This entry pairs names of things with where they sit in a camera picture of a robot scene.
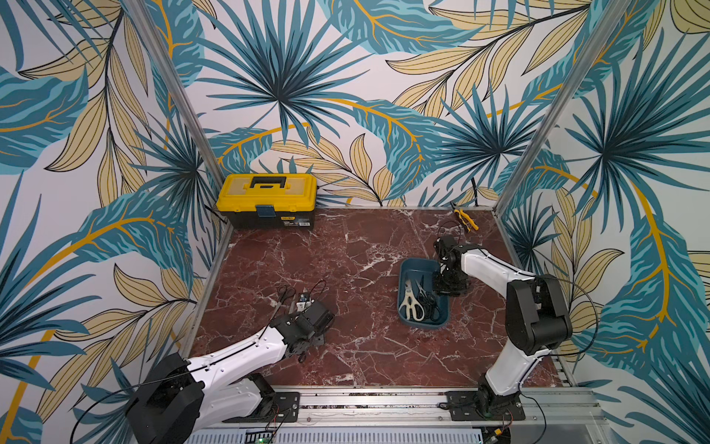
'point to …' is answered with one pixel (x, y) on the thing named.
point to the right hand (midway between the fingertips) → (441, 291)
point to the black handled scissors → (428, 302)
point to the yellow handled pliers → (464, 218)
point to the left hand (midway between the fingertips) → (312, 335)
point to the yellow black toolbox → (275, 201)
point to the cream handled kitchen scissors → (410, 304)
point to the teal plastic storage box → (414, 269)
